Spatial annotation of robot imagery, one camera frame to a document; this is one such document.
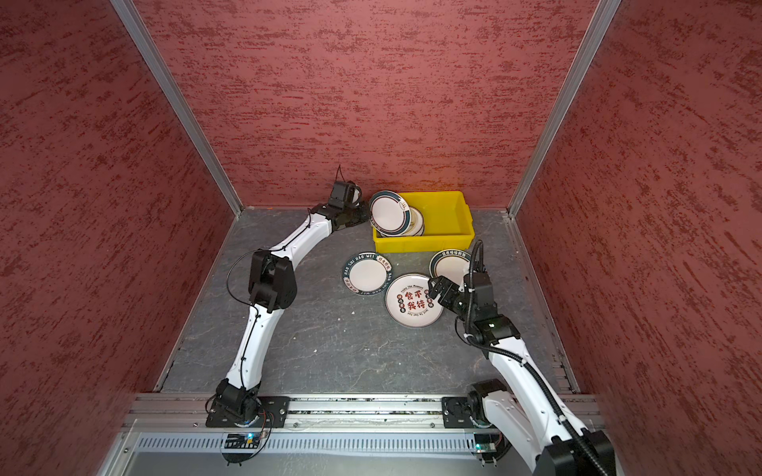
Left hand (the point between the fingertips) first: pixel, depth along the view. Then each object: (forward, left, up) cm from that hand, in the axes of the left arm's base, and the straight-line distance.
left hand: (372, 215), depth 103 cm
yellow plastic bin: (+5, -29, -10) cm, 31 cm away
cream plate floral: (+3, -17, -7) cm, 18 cm away
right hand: (-31, -20, +1) cm, 37 cm away
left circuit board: (-65, +29, -13) cm, 72 cm away
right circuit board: (-65, -31, -12) cm, 73 cm away
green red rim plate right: (-12, -29, -12) cm, 33 cm away
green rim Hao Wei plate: (-16, +1, -13) cm, 21 cm away
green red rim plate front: (+5, -6, -4) cm, 9 cm away
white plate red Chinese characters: (-28, -13, -12) cm, 33 cm away
